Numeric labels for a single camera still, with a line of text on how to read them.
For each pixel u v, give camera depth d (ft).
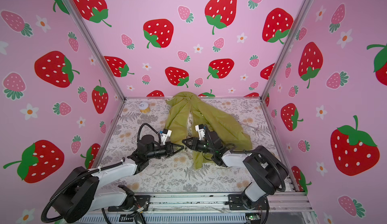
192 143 2.43
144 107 3.61
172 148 2.44
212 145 2.14
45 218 1.22
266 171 1.48
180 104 3.51
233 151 2.00
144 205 2.35
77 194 1.36
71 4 2.38
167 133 2.54
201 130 2.61
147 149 2.18
